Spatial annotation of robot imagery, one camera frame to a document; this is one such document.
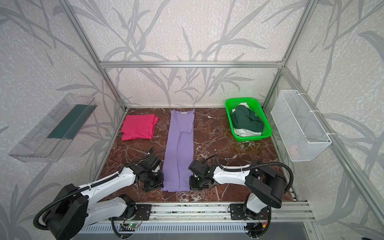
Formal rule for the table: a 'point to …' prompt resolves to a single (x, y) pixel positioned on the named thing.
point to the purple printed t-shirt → (179, 155)
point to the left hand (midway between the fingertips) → (167, 181)
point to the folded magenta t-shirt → (138, 127)
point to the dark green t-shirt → (244, 118)
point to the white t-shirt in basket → (243, 133)
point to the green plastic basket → (255, 106)
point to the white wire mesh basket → (301, 134)
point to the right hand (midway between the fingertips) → (189, 184)
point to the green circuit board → (129, 225)
